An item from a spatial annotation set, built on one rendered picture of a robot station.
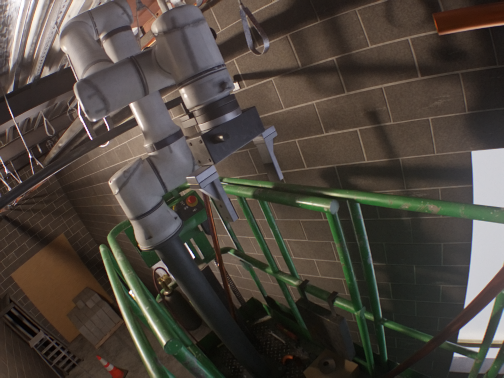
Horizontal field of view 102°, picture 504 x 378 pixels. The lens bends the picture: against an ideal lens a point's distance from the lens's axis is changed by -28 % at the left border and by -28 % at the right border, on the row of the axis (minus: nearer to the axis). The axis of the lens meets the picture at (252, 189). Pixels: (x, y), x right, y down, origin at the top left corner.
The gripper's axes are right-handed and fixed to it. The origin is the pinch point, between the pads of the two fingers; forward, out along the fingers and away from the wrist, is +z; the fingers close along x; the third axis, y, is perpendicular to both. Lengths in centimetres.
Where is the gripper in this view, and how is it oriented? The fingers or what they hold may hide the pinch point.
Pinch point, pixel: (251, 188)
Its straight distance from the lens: 50.9
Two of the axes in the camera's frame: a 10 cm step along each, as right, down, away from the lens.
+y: 6.8, 0.0, -7.3
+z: 3.8, 8.5, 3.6
